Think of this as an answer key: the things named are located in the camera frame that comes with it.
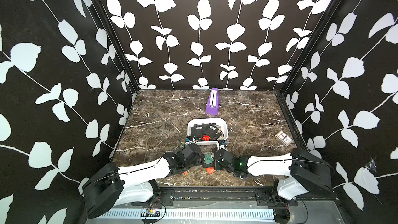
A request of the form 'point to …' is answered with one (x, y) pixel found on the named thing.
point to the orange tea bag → (205, 137)
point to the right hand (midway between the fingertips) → (211, 159)
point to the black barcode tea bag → (210, 129)
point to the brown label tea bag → (219, 130)
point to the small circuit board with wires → (152, 212)
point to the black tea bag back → (197, 130)
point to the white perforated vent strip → (187, 214)
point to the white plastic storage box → (221, 122)
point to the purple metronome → (213, 104)
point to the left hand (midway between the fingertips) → (204, 155)
